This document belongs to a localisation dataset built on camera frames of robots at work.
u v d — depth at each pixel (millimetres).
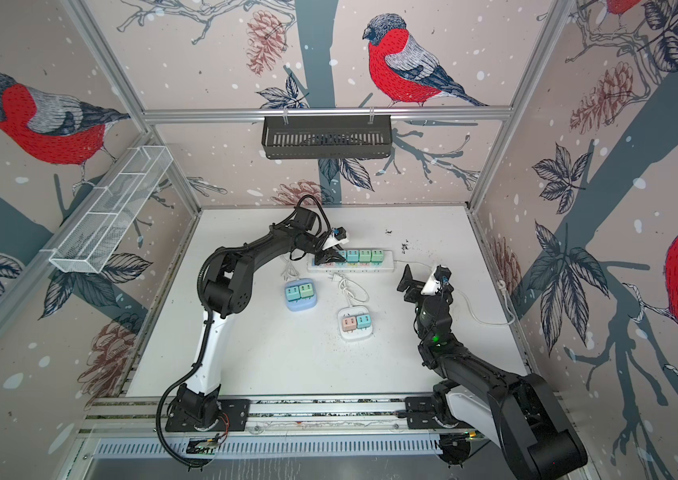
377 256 980
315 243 901
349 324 820
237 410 743
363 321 828
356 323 820
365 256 978
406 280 775
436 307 646
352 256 978
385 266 1014
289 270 1007
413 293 753
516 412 417
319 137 1063
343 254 976
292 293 883
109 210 764
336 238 889
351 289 966
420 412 733
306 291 899
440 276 698
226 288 610
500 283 1008
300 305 919
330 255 923
